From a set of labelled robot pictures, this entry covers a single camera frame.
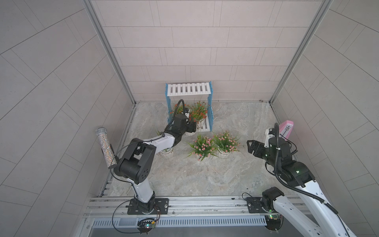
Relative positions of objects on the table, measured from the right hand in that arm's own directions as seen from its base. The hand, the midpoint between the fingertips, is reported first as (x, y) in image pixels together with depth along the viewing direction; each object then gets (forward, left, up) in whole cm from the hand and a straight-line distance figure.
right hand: (251, 143), depth 74 cm
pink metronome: (+10, -24, -5) cm, 26 cm away
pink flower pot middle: (+1, +25, -3) cm, 25 cm away
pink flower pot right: (+5, +11, -6) cm, 14 cm away
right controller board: (-31, -6, -20) cm, 37 cm away
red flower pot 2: (+23, +26, 0) cm, 34 cm away
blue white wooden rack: (+34, +28, +9) cm, 45 cm away
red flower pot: (+12, +35, +16) cm, 40 cm away
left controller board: (-29, +53, -15) cm, 62 cm away
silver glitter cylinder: (-5, +67, +6) cm, 68 cm away
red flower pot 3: (+14, +31, -10) cm, 36 cm away
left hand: (+23, +29, -7) cm, 38 cm away
